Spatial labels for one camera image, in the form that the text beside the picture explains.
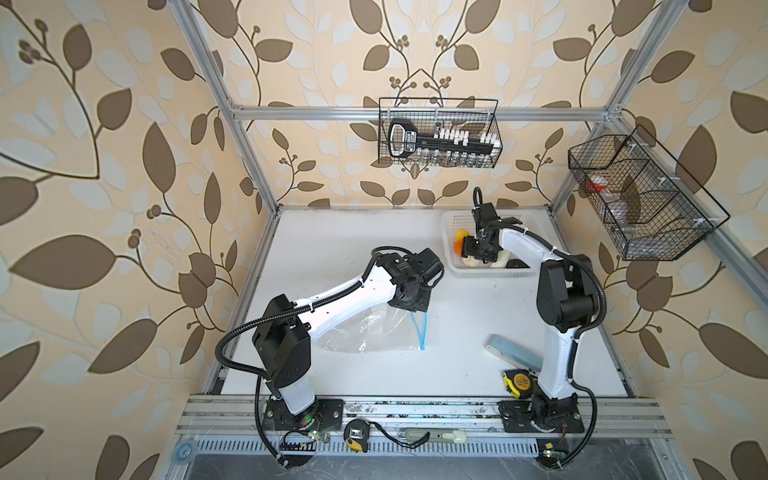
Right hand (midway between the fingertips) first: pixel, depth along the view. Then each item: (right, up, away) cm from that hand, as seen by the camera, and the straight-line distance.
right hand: (473, 255), depth 99 cm
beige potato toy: (-2, -2, -3) cm, 4 cm away
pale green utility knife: (-16, -42, -28) cm, 53 cm away
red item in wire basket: (+29, +21, -19) cm, 40 cm away
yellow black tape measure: (+6, -32, -22) cm, 39 cm away
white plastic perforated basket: (-5, +12, +9) cm, 16 cm away
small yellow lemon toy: (-3, +7, +7) cm, 11 cm away
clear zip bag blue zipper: (-32, -20, -13) cm, 40 cm away
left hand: (-19, -12, -20) cm, 30 cm away
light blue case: (+7, -26, -16) cm, 32 cm away
